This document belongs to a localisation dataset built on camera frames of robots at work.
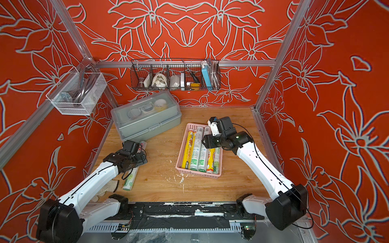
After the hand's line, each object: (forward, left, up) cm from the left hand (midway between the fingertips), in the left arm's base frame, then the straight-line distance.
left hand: (138, 159), depth 85 cm
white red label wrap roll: (0, -37, +2) cm, 37 cm away
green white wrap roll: (+8, -45, -2) cm, 46 cm away
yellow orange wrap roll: (0, -41, 0) cm, 41 cm away
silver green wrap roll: (+9, -33, +1) cm, 34 cm away
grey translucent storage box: (+25, -4, +13) cm, 28 cm away
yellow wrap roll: (+13, -28, -3) cm, 31 cm away
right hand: (+7, -37, +14) cm, 40 cm away
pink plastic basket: (0, -24, 0) cm, 24 cm away
